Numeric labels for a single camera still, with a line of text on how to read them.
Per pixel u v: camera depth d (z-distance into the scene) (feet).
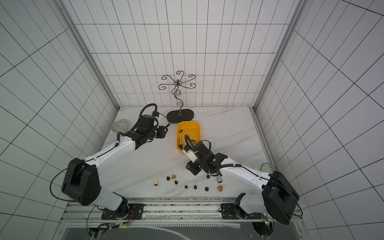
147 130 2.20
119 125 3.49
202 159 2.03
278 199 1.33
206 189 2.61
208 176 2.75
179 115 3.71
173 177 2.73
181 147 3.11
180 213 2.44
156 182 2.67
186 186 2.66
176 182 2.67
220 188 2.59
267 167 2.93
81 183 1.40
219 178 2.70
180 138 3.29
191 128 3.41
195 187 2.62
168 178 2.73
